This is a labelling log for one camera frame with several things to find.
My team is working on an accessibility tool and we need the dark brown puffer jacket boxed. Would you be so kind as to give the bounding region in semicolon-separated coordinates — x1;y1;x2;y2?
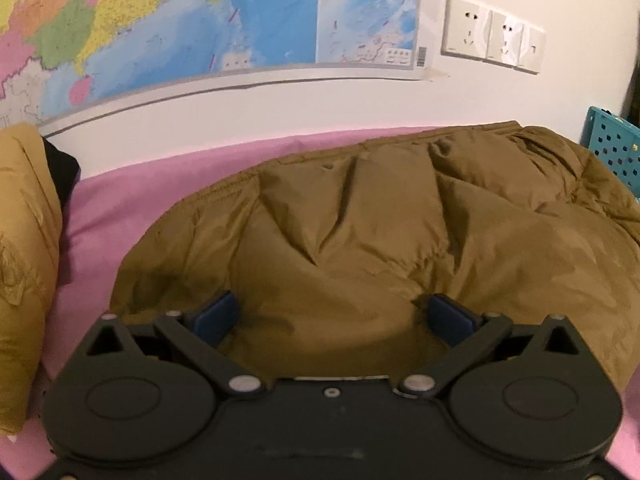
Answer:
111;122;639;388

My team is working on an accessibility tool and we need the pink bed sheet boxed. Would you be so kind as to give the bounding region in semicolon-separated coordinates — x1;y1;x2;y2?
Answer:
1;129;639;479

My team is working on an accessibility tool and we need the mustard yellow puffer jacket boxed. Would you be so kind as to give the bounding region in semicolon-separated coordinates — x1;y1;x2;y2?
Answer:
0;124;63;436

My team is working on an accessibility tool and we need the black garment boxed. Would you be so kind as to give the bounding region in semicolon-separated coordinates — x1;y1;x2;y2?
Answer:
43;139;81;209

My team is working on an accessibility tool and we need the teal plastic storage basket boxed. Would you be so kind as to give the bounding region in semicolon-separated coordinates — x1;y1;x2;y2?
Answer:
584;106;640;198

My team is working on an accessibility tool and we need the white wall socket panel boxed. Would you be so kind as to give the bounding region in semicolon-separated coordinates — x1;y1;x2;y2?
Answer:
440;0;547;74

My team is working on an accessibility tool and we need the colourful wall map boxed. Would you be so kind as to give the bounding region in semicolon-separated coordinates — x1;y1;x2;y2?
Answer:
1;0;420;126

